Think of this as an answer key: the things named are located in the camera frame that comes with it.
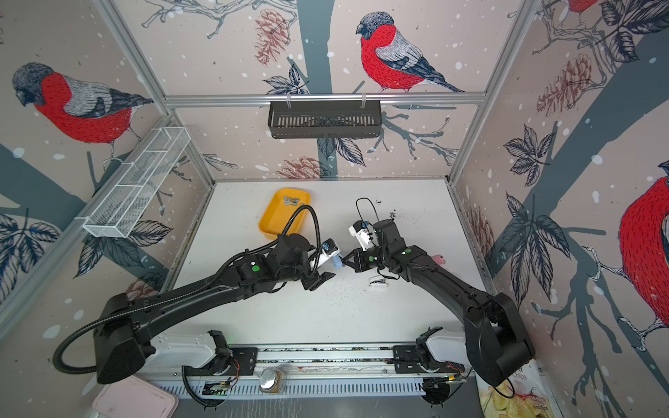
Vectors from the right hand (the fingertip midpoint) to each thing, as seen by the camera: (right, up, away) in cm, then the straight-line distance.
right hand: (342, 263), depth 80 cm
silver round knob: (-19, -27, -14) cm, 36 cm away
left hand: (-4, +1, -6) cm, 8 cm away
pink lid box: (-56, -33, -12) cm, 66 cm away
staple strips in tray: (-23, +20, +33) cm, 45 cm away
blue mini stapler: (-2, +1, -2) cm, 3 cm away
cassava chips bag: (+47, -30, -16) cm, 58 cm away
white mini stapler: (+13, -9, +7) cm, 17 cm away
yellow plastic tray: (-27, +16, +30) cm, 43 cm away
